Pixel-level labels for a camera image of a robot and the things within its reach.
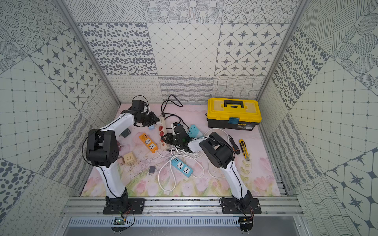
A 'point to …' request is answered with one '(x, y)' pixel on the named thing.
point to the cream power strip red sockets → (162, 132)
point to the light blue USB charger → (151, 128)
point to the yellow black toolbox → (233, 113)
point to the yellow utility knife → (244, 149)
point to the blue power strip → (182, 166)
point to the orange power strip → (148, 143)
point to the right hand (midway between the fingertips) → (164, 139)
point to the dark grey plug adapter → (152, 169)
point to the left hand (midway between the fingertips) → (157, 118)
